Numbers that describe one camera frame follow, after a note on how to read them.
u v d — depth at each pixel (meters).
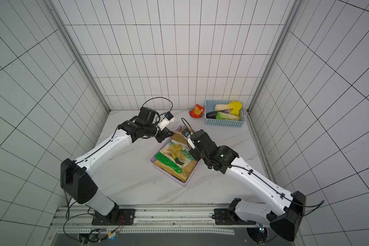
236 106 1.10
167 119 0.69
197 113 1.13
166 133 0.69
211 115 1.11
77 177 0.41
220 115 1.07
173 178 0.79
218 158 0.47
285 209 0.38
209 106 1.21
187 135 0.61
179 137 0.82
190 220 0.73
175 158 0.84
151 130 0.66
